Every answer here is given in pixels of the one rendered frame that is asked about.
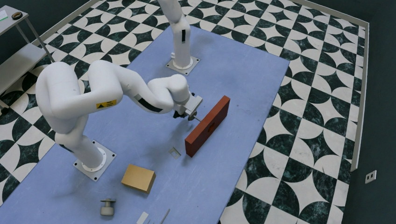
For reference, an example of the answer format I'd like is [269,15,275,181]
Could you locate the tan cardboard box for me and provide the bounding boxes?
[121,164,156,194]

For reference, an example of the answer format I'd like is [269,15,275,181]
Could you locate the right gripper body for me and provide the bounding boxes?
[173,100,187,115]

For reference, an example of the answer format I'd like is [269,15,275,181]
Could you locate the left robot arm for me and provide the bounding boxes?
[158,0,193,70]

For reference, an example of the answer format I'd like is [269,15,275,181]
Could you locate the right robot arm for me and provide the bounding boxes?
[35,60,203,172]

